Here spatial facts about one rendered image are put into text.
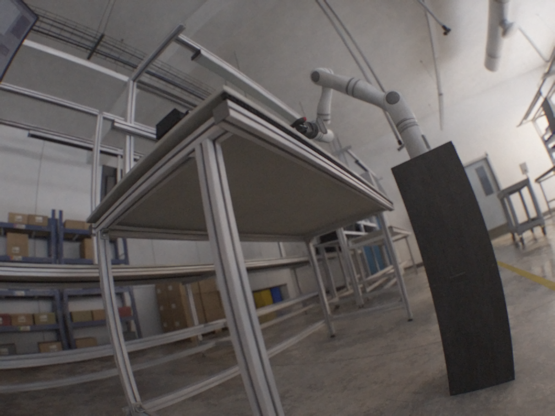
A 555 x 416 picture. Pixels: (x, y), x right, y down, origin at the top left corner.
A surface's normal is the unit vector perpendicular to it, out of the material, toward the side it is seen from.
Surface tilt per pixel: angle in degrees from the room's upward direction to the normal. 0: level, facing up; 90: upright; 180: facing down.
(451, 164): 90
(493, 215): 90
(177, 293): 90
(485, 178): 90
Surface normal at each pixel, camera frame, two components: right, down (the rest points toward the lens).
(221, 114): -0.55, -0.11
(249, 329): 0.80, -0.36
